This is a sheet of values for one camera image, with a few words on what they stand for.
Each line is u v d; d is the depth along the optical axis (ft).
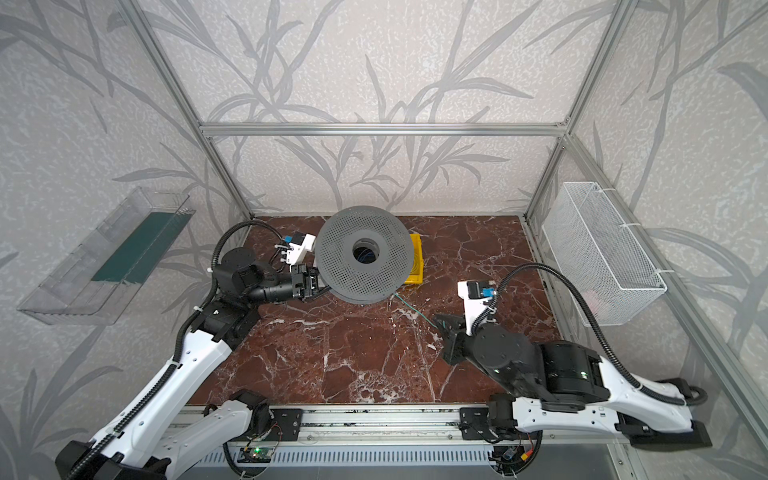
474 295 1.58
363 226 1.96
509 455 2.47
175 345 2.84
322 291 1.94
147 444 1.32
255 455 2.32
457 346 1.59
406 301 3.16
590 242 2.15
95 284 2.07
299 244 1.99
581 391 1.26
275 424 2.37
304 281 1.82
